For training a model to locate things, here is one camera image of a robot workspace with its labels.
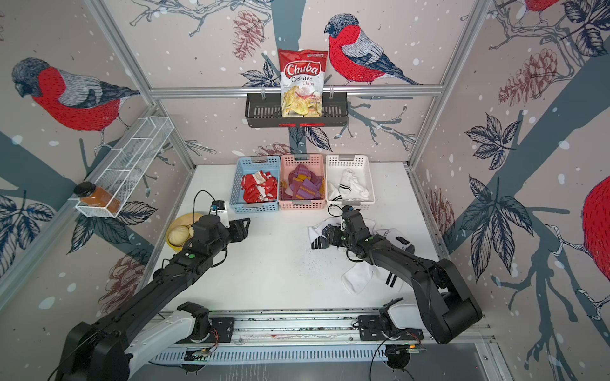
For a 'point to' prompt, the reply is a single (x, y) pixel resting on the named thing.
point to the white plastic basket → (362, 195)
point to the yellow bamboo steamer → (180, 229)
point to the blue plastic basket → (251, 165)
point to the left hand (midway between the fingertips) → (247, 215)
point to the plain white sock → (363, 277)
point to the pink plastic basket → (317, 163)
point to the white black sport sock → (319, 240)
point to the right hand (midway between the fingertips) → (330, 232)
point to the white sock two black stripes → (346, 180)
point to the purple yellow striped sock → (303, 184)
